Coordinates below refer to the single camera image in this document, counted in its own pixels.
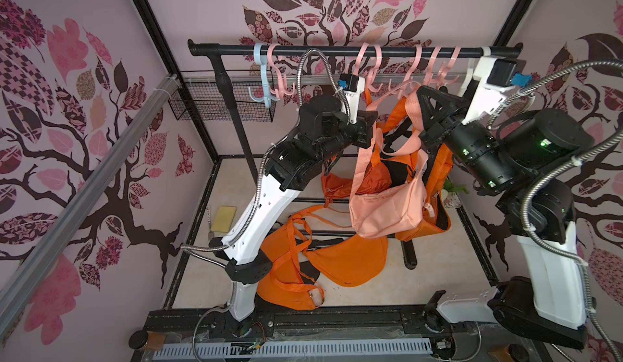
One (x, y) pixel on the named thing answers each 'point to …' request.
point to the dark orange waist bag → (333, 187)
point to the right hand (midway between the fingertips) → (426, 85)
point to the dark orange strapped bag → (378, 175)
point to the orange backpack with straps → (289, 282)
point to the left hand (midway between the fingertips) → (371, 117)
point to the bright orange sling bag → (436, 215)
